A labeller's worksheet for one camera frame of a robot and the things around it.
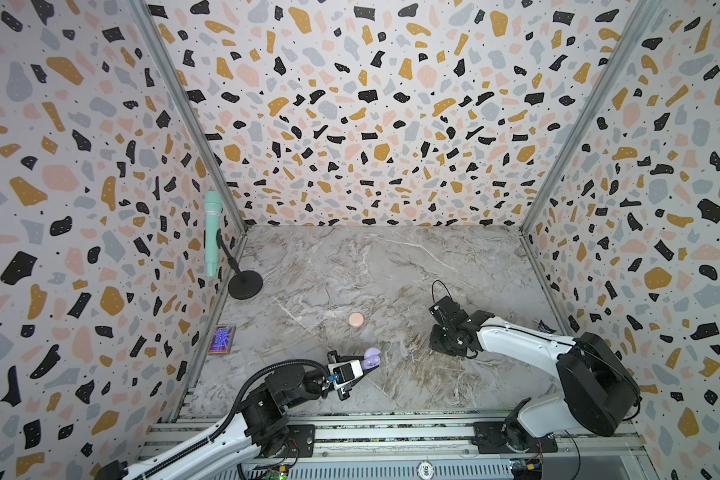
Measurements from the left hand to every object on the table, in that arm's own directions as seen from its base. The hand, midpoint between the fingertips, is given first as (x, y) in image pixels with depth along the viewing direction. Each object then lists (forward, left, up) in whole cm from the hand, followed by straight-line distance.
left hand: (377, 355), depth 67 cm
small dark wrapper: (+14, -50, -17) cm, 55 cm away
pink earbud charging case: (+19, +6, -21) cm, 29 cm away
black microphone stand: (+34, +44, -21) cm, 59 cm away
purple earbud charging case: (-1, +1, +1) cm, 2 cm away
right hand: (+12, -17, -18) cm, 28 cm away
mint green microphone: (+37, +43, +12) cm, 58 cm away
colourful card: (+13, +47, -20) cm, 52 cm away
